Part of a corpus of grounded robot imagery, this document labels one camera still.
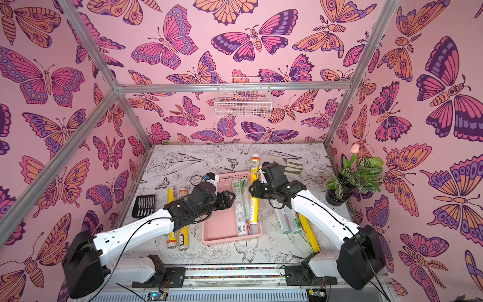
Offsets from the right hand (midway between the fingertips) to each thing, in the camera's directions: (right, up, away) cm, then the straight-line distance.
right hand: (247, 191), depth 80 cm
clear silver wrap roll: (-1, -4, +13) cm, 14 cm away
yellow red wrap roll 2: (+3, -4, -3) cm, 6 cm away
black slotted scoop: (-52, -9, +14) cm, 54 cm away
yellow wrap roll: (-28, -19, +1) cm, 34 cm away
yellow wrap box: (+27, -18, +1) cm, 33 cm away
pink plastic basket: (-13, -17, +6) cm, 22 cm away
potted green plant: (+44, +8, -6) cm, 45 cm away
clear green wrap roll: (+19, -14, +5) cm, 24 cm away
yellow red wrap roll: (-32, -20, -1) cm, 38 cm away
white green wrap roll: (-4, -9, +7) cm, 12 cm away
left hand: (-6, -2, -2) cm, 7 cm away
